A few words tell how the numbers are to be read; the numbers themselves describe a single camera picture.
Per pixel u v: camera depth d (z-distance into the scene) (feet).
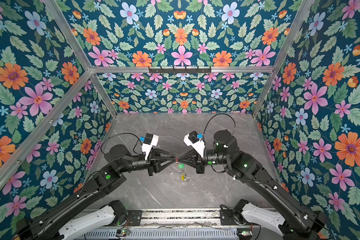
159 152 1.84
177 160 1.81
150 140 1.64
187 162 1.80
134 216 2.43
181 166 1.96
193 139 1.57
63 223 1.39
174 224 2.39
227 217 2.40
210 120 3.77
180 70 3.05
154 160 1.68
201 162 1.58
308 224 1.23
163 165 1.80
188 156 1.76
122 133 1.48
